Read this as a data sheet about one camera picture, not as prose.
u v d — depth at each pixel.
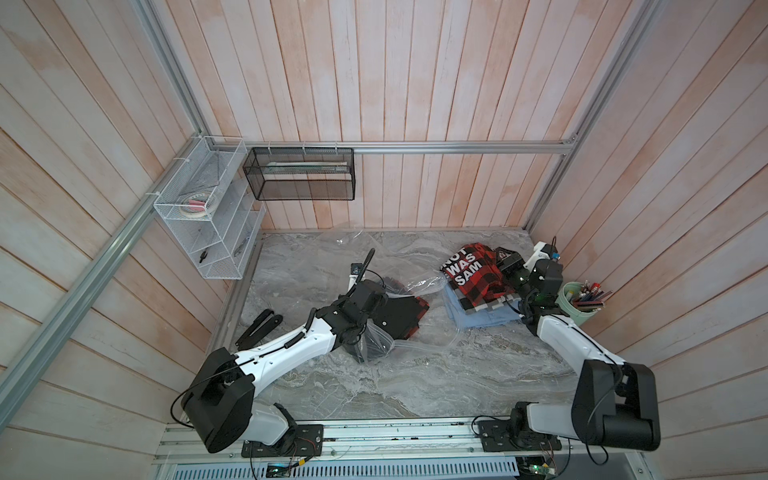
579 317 0.81
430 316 0.96
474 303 0.93
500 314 0.93
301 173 1.04
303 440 0.72
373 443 0.73
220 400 0.41
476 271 0.95
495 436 0.73
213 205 0.74
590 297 0.81
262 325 0.92
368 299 0.62
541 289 0.65
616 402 0.42
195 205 0.74
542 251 0.76
